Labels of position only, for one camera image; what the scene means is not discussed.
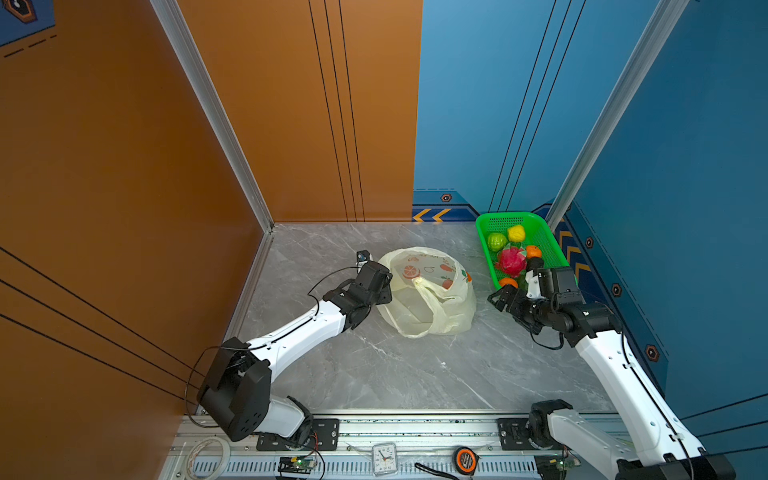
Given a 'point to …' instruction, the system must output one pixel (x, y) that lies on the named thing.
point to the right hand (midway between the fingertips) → (496, 305)
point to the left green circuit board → (301, 464)
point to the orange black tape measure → (465, 460)
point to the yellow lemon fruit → (516, 233)
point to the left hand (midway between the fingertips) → (382, 282)
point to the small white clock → (384, 459)
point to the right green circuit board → (554, 466)
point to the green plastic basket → (537, 234)
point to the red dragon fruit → (512, 262)
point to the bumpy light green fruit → (496, 242)
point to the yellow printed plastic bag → (431, 293)
